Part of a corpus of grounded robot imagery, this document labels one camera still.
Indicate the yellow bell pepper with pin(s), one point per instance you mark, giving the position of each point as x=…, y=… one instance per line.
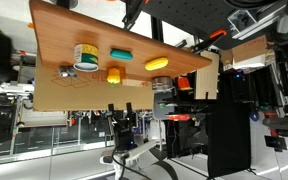
x=113, y=75

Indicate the black perforated board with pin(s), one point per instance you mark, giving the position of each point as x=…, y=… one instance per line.
x=197, y=13

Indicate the silver aluminium frame rail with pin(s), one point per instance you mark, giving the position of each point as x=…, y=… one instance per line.
x=250, y=25

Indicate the teal oblong toy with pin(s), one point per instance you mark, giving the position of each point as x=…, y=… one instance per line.
x=121, y=54

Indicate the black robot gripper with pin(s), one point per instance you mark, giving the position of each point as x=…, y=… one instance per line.
x=123, y=130

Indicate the orange small object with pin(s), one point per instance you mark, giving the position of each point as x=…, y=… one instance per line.
x=184, y=84

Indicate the light wooden panel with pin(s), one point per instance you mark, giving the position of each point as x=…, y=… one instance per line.
x=206, y=78

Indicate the silver metal cylinder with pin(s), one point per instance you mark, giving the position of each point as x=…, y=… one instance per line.
x=161, y=83

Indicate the yellow oblong toy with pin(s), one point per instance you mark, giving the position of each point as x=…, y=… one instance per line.
x=156, y=63

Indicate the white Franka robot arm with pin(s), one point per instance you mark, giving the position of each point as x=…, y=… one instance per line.
x=140, y=151

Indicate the green yellow white can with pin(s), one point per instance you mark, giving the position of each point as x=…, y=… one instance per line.
x=86, y=57

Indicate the black hanging cloth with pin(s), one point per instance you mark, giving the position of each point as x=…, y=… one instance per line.
x=229, y=133

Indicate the grey metal bracket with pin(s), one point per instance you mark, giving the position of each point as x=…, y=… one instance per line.
x=162, y=106

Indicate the brown cardboard box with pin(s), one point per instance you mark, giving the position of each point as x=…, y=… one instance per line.
x=249, y=53

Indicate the small black device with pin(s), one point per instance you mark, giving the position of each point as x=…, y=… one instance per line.
x=275, y=142

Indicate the blue tape roll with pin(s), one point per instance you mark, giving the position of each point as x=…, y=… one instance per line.
x=254, y=116

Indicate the silver metal table clamp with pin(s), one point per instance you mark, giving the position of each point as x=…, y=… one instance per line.
x=66, y=71

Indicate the brown cardboard sheet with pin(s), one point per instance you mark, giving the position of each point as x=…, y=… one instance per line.
x=67, y=96

